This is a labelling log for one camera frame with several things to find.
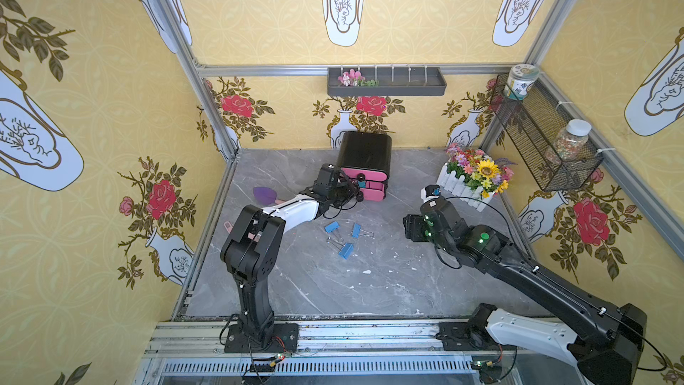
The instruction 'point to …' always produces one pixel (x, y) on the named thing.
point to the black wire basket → (533, 123)
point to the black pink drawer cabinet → (365, 157)
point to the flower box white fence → (473, 176)
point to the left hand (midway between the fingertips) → (352, 186)
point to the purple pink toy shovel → (266, 196)
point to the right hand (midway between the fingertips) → (415, 217)
